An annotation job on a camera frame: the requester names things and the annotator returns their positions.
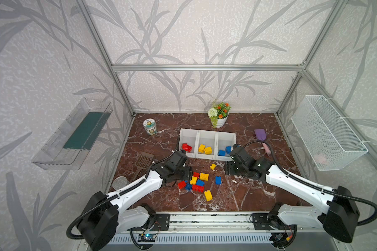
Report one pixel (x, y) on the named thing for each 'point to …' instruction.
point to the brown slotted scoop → (144, 161)
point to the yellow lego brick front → (208, 195)
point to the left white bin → (190, 137)
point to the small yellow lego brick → (213, 166)
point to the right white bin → (222, 140)
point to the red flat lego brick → (198, 188)
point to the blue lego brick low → (188, 186)
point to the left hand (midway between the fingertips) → (191, 168)
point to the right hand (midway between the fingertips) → (227, 162)
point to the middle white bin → (208, 138)
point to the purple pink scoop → (261, 134)
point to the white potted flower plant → (219, 115)
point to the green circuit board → (146, 238)
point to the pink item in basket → (320, 158)
